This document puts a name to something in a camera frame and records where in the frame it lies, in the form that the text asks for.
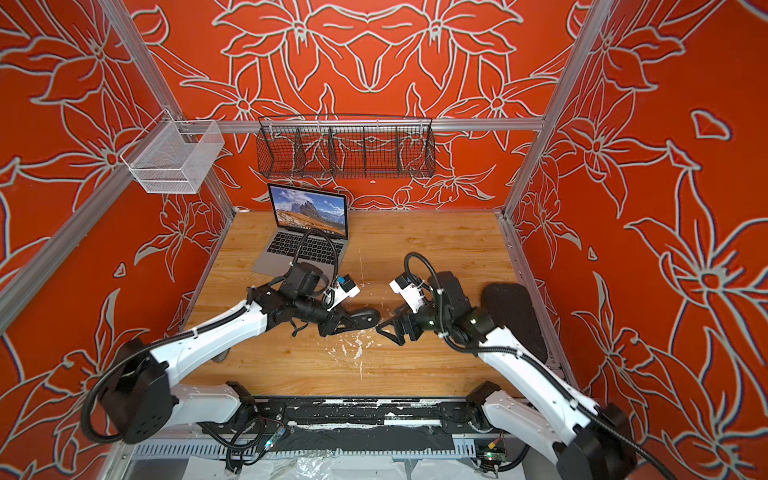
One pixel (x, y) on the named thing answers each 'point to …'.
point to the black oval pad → (510, 305)
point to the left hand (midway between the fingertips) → (356, 321)
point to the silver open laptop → (311, 227)
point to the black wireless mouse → (365, 318)
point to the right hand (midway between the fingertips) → (387, 317)
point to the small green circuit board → (495, 456)
